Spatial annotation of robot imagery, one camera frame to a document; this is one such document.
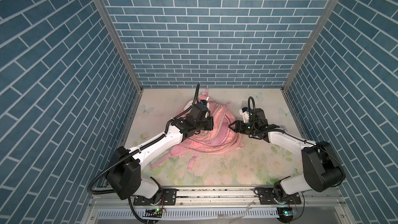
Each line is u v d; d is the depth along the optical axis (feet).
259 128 2.28
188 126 1.93
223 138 2.91
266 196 2.42
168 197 2.42
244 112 2.71
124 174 1.34
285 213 2.31
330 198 2.45
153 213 2.35
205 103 2.46
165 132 1.70
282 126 3.26
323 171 1.44
